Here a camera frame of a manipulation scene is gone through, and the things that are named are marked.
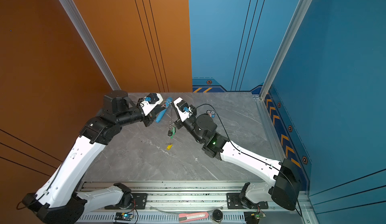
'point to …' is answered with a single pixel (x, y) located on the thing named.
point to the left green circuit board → (123, 216)
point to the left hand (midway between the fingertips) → (162, 103)
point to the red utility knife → (186, 217)
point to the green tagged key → (173, 132)
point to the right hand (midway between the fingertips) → (173, 102)
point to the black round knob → (217, 215)
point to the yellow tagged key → (169, 146)
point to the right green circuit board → (252, 217)
